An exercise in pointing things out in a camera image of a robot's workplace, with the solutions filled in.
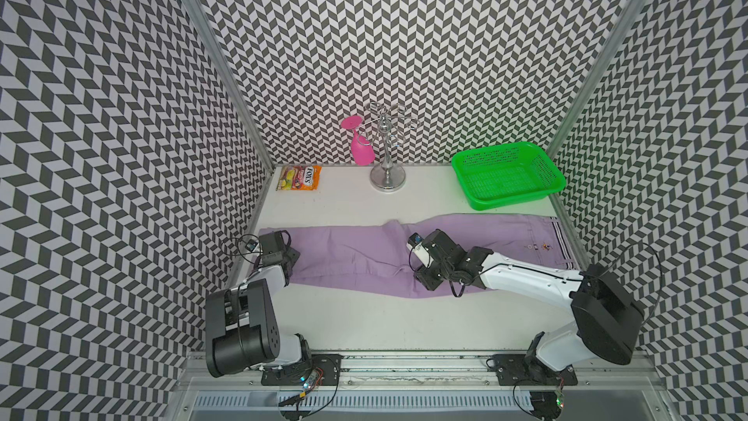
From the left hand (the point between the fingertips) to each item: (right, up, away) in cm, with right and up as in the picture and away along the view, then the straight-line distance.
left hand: (288, 255), depth 93 cm
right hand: (+43, -4, -9) cm, 44 cm away
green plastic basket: (+76, +27, +22) cm, 84 cm away
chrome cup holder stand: (+32, +27, +22) cm, 47 cm away
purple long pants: (+29, -2, +3) cm, 29 cm away
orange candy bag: (-2, +26, +18) cm, 32 cm away
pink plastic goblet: (+23, +36, +9) cm, 44 cm away
